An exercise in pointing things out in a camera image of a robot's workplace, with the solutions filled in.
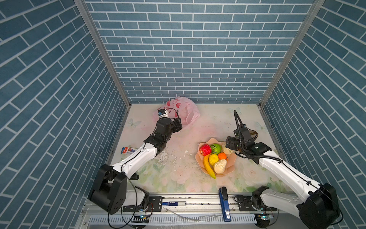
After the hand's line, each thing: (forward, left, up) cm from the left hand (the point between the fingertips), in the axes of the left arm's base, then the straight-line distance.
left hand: (180, 120), depth 84 cm
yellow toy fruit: (-17, -20, -15) cm, 30 cm away
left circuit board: (-46, +19, -24) cm, 55 cm away
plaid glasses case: (+2, -51, -17) cm, 54 cm away
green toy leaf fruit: (-12, -22, -13) cm, 28 cm away
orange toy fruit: (-16, -25, -14) cm, 33 cm away
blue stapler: (-37, -23, -17) cm, 47 cm away
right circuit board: (-46, -44, -22) cm, 67 cm away
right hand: (-10, -31, -7) cm, 34 cm away
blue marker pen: (-40, +2, -20) cm, 45 cm away
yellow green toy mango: (-22, -16, -14) cm, 31 cm away
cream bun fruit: (-23, -23, -12) cm, 34 cm away
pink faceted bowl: (-18, -30, -15) cm, 38 cm away
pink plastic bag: (+18, +2, -8) cm, 20 cm away
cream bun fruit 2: (-15, -26, -8) cm, 31 cm away
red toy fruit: (-13, -15, -12) cm, 23 cm away
